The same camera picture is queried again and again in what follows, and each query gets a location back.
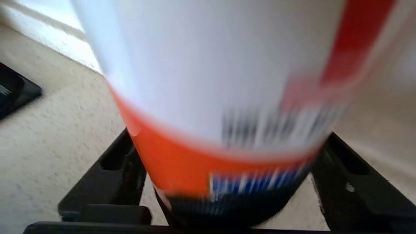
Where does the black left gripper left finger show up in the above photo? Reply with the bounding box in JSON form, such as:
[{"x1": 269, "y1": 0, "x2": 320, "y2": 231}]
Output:
[{"x1": 58, "y1": 128, "x2": 151, "y2": 225}]

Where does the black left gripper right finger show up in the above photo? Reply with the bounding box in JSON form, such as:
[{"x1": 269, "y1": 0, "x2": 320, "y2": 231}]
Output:
[{"x1": 312, "y1": 132, "x2": 416, "y2": 234}]

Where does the orange yellow dish soap bottle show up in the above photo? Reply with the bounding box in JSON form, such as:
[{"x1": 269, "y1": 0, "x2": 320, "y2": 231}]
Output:
[{"x1": 70, "y1": 0, "x2": 398, "y2": 228}]

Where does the black induction cooktop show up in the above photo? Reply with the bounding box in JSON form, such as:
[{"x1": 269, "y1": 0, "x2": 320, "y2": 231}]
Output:
[{"x1": 0, "y1": 62, "x2": 43, "y2": 121}]

